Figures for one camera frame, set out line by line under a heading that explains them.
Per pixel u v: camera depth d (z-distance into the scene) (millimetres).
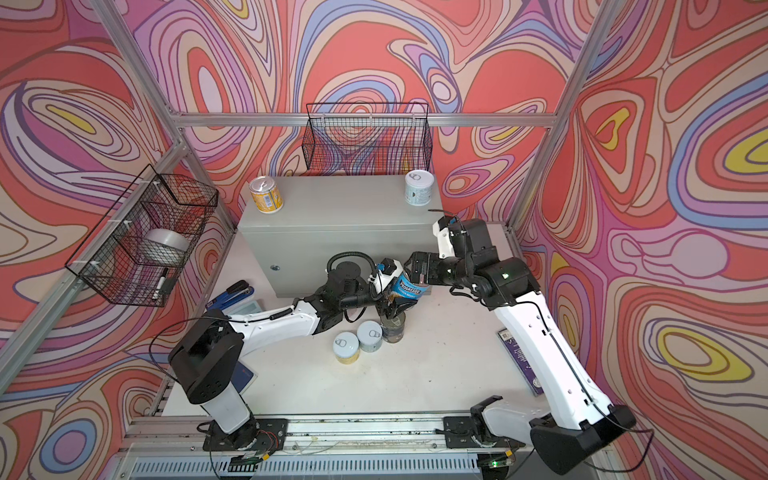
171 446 750
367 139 979
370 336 844
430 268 584
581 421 368
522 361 839
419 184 748
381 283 650
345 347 823
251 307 934
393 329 823
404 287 716
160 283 727
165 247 704
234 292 960
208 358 453
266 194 706
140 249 728
